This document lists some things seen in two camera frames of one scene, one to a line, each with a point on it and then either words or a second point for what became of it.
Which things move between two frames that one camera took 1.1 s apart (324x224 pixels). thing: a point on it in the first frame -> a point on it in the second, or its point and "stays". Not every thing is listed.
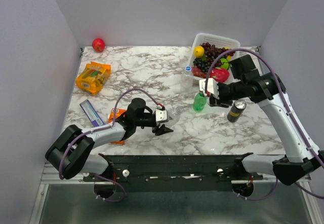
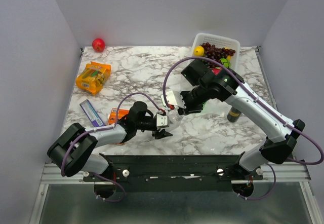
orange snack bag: (93, 76) stays
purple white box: (90, 113) stays
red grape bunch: (211, 52) stays
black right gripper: (221, 102) -> (188, 109)
